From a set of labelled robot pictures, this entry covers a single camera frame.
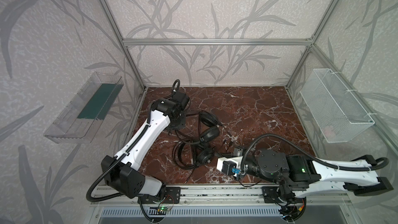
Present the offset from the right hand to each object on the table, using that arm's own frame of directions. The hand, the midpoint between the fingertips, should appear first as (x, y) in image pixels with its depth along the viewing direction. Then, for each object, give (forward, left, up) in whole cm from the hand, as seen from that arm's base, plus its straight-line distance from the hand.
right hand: (218, 144), depth 54 cm
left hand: (+18, +18, -15) cm, 30 cm away
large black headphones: (+11, +3, -12) cm, 17 cm away
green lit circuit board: (-16, +25, -35) cm, 46 cm away
